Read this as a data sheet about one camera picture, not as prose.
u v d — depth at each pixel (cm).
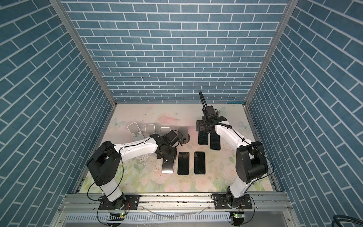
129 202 73
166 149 66
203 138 100
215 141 99
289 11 72
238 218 74
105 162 48
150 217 70
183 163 86
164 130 92
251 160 47
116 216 72
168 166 85
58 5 69
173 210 72
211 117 70
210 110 72
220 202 74
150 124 93
